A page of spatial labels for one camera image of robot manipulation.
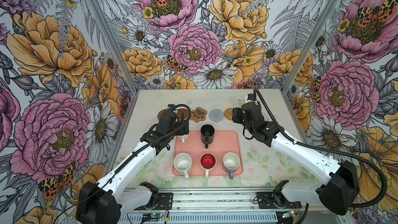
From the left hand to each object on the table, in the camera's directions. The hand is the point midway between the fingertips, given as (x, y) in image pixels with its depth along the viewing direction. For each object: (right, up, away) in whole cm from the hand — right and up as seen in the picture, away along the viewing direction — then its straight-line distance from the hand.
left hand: (179, 127), depth 82 cm
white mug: (+2, -6, +5) cm, 8 cm away
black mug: (+15, -6, +11) cm, 19 cm away
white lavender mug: (+28, -19, +3) cm, 34 cm away
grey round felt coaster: (+21, +5, +25) cm, 33 cm away
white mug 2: (+1, -20, +3) cm, 20 cm away
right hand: (+30, +7, -2) cm, 30 cm away
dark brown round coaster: (+1, +5, +24) cm, 24 cm away
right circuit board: (+51, -38, -11) cm, 65 cm away
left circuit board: (-11, -39, -11) cm, 42 cm away
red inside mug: (+15, -19, +3) cm, 25 cm away
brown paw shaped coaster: (+9, +5, +25) cm, 27 cm away
